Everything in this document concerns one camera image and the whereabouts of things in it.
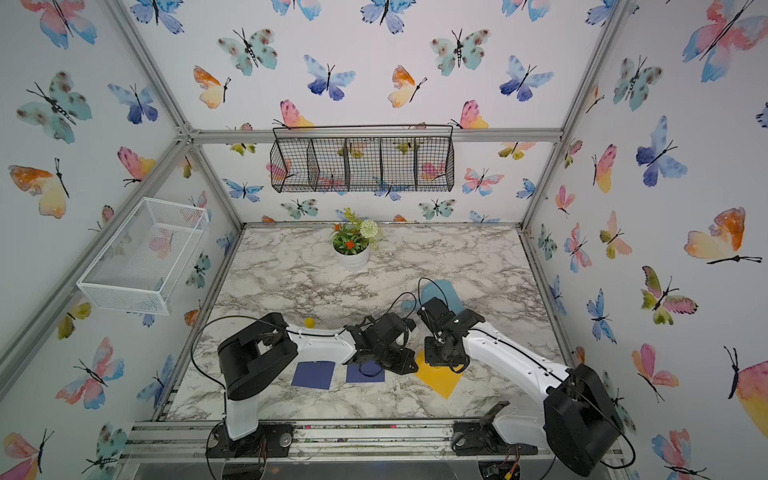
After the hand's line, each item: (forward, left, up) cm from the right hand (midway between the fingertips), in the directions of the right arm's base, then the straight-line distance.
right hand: (436, 357), depth 82 cm
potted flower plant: (+33, +26, +9) cm, 43 cm away
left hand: (-2, +4, -4) cm, 6 cm away
